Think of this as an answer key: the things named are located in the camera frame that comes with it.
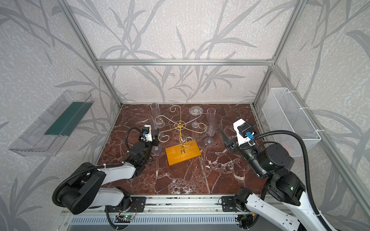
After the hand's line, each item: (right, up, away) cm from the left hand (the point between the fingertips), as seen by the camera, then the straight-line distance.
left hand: (155, 124), depth 84 cm
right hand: (+36, +4, -31) cm, 48 cm away
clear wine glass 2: (+24, +7, -11) cm, 27 cm away
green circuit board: (-11, -46, -13) cm, 49 cm away
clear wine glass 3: (+33, -13, +14) cm, 39 cm away
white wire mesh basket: (+65, +7, -16) cm, 67 cm away
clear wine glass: (-2, -17, +10) cm, 20 cm away
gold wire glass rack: (+26, -2, -3) cm, 26 cm away
